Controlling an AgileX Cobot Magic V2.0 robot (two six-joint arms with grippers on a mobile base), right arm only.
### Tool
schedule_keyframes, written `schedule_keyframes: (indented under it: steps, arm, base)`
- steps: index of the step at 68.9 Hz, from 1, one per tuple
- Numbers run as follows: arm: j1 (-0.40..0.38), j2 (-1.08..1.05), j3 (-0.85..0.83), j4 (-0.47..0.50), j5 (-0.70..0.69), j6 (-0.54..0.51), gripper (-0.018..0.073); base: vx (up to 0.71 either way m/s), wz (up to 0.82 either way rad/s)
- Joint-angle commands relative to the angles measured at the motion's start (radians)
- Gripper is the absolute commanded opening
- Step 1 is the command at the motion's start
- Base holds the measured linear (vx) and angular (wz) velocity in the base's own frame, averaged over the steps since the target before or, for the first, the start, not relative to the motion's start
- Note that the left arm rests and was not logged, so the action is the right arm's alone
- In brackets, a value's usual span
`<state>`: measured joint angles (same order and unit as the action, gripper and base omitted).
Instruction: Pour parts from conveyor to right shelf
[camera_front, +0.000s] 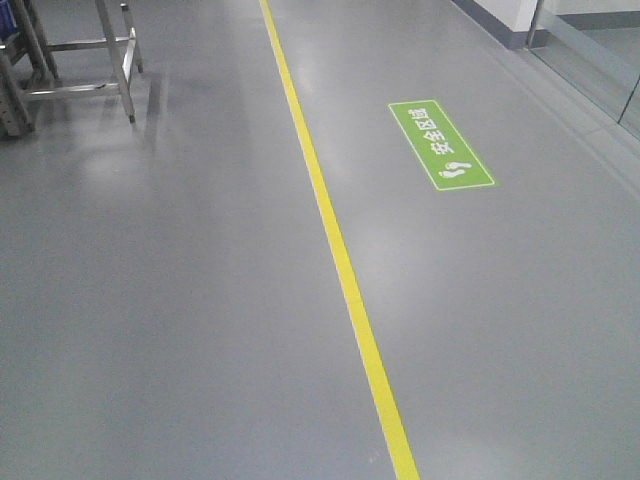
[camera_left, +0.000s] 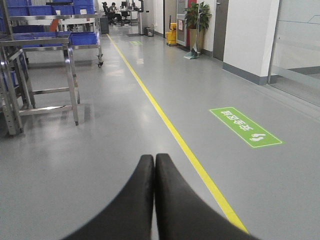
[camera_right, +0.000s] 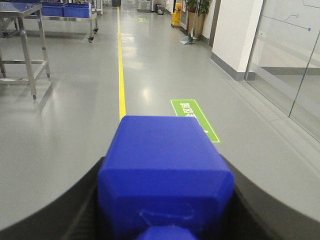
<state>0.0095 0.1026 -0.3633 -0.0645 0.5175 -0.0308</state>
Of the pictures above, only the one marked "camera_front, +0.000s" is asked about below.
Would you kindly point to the steel partition post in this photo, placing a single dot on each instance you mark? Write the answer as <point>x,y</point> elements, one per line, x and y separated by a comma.
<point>535,22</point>

